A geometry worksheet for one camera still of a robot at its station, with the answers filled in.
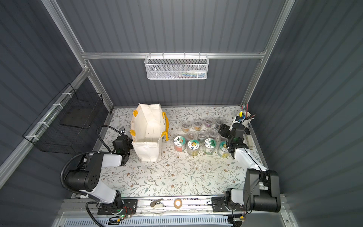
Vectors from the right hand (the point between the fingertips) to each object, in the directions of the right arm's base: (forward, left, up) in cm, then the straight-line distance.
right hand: (230, 126), depth 88 cm
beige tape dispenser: (-41, +43, -14) cm, 61 cm away
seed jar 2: (-9, +12, -8) cm, 18 cm away
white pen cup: (+15, -14, -6) cm, 21 cm away
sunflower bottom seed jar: (-11, +23, -7) cm, 27 cm away
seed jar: (-8, +32, -7) cm, 34 cm away
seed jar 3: (+12, +3, -11) cm, 17 cm away
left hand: (-4, +67, -9) cm, 68 cm away
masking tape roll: (-42, +32, -16) cm, 55 cm away
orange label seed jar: (+8, +19, -10) cm, 24 cm away
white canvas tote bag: (+11, +56, -11) cm, 58 cm away
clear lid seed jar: (+11, +11, -10) cm, 19 cm away
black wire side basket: (-10, +91, +14) cm, 93 cm away
